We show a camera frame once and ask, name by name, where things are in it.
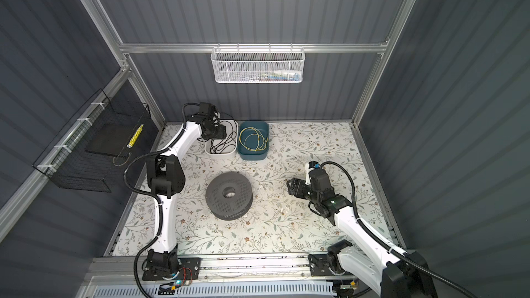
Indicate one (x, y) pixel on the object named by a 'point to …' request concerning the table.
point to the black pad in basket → (113, 138)
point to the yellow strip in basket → (135, 136)
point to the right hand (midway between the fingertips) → (297, 185)
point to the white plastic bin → (207, 148)
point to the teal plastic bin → (263, 127)
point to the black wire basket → (82, 157)
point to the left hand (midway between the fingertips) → (220, 133)
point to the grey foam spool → (229, 196)
